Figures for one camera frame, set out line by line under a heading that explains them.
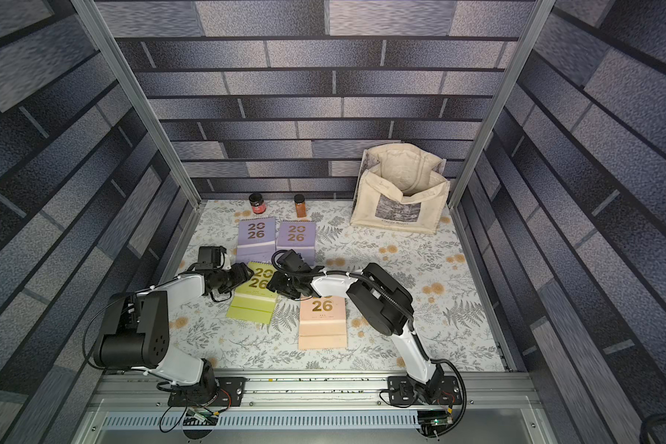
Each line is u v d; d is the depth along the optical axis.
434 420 0.70
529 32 0.73
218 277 0.77
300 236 1.07
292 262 0.76
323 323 0.85
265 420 0.78
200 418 0.71
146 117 0.90
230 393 0.74
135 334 0.45
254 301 0.92
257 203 1.11
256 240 1.07
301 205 1.10
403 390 0.73
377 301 0.53
